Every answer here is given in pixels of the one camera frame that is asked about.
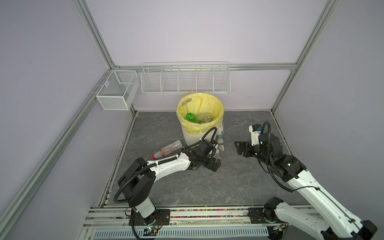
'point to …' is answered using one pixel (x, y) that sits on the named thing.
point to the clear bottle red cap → (168, 149)
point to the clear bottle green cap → (220, 137)
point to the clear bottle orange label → (220, 147)
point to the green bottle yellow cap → (190, 116)
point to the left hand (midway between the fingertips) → (213, 163)
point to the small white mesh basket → (118, 90)
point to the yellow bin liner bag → (199, 103)
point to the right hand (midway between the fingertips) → (242, 142)
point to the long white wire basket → (183, 77)
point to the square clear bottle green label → (204, 118)
